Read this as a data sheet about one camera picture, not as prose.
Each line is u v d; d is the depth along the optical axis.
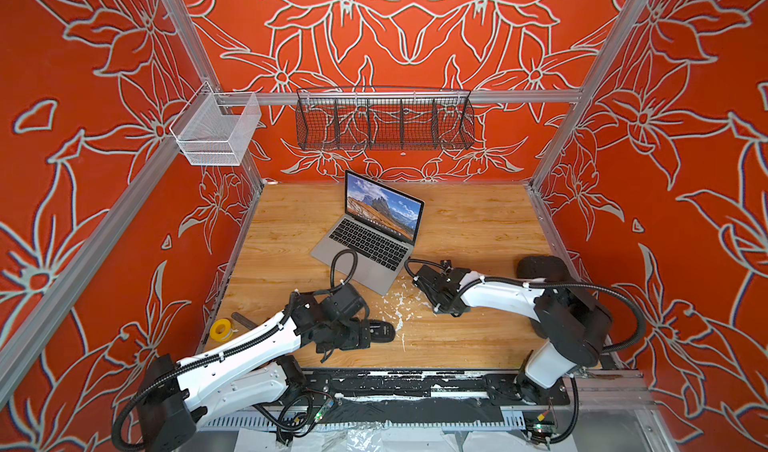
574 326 0.44
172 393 0.40
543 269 0.88
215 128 0.93
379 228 1.03
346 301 0.59
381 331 0.80
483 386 0.73
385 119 0.97
